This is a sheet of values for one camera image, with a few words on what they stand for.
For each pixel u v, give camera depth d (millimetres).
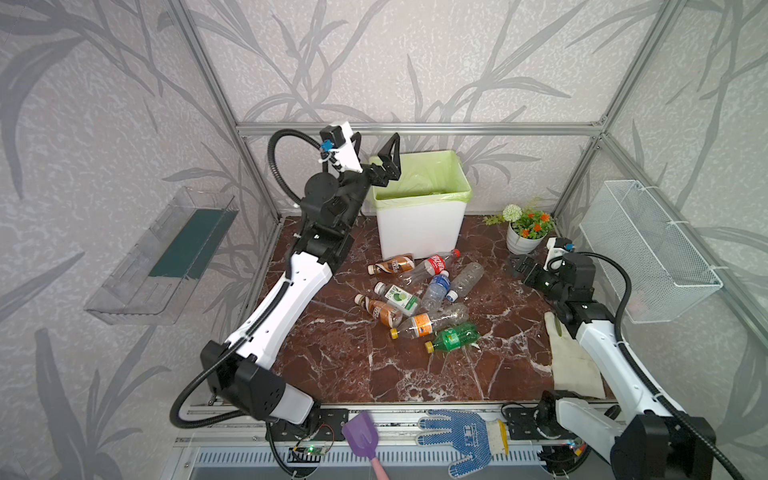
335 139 479
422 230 989
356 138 617
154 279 651
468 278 961
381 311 884
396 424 753
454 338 825
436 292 974
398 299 933
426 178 1038
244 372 390
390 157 533
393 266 990
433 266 990
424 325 850
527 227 990
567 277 629
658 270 629
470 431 722
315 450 706
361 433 717
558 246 715
